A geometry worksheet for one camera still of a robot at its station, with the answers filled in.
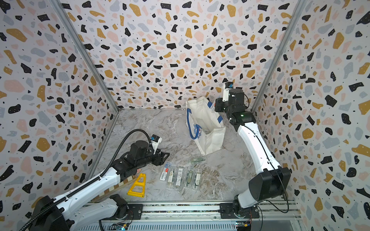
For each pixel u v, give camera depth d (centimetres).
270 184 42
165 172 86
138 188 81
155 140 70
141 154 62
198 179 84
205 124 109
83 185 46
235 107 57
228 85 65
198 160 92
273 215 76
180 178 84
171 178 84
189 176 85
